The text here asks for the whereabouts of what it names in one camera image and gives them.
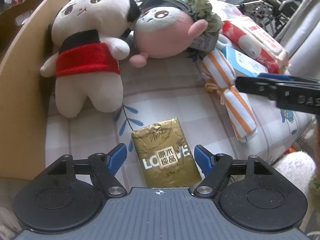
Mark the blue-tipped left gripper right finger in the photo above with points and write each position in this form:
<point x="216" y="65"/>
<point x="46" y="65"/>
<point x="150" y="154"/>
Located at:
<point x="215" y="168"/>

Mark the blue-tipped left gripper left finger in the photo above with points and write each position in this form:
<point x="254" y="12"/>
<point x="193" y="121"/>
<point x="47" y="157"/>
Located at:
<point x="104" y="168"/>

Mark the gold tissue pack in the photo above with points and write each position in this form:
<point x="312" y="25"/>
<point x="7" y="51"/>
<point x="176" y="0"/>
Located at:
<point x="164" y="155"/>

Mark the blue bandage box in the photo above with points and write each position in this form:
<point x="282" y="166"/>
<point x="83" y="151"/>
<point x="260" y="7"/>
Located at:
<point x="242" y="64"/>

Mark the orange striped towel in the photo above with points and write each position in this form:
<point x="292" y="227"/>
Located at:
<point x="220" y="77"/>

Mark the green scrunchie cloth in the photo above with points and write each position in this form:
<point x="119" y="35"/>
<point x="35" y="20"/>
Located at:
<point x="203" y="10"/>

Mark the pink round plush doll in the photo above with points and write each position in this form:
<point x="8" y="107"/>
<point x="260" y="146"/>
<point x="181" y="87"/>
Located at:
<point x="163" y="32"/>

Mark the teal towel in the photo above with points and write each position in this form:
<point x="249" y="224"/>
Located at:
<point x="180" y="4"/>

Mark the red white wet wipes pack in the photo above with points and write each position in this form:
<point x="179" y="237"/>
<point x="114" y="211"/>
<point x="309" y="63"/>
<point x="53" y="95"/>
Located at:
<point x="257" y="43"/>

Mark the white fluffy cushion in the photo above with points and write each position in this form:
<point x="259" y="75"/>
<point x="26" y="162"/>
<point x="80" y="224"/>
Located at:
<point x="297" y="167"/>

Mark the wheelchair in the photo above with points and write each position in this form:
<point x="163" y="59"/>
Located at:
<point x="271" y="15"/>

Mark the blue wet wipes pack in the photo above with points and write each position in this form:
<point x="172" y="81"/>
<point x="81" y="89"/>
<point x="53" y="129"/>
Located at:
<point x="206" y="42"/>

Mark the white doll red shirt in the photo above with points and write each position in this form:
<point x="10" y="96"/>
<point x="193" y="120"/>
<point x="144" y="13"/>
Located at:
<point x="88" y="34"/>

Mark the brown cardboard box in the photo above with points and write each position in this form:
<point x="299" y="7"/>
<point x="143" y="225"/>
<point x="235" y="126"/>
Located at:
<point x="25" y="46"/>

